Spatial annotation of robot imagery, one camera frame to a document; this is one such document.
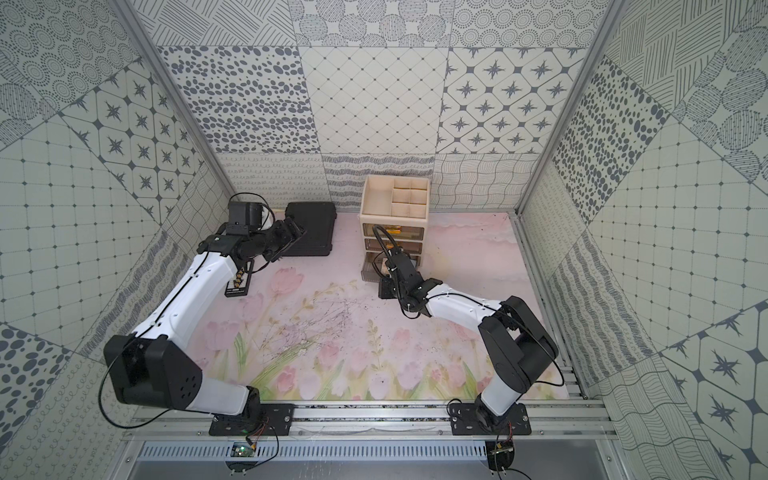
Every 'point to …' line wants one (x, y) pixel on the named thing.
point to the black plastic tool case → (318, 220)
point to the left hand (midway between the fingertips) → (309, 233)
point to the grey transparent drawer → (397, 232)
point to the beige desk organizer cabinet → (399, 205)
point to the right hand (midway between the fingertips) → (386, 285)
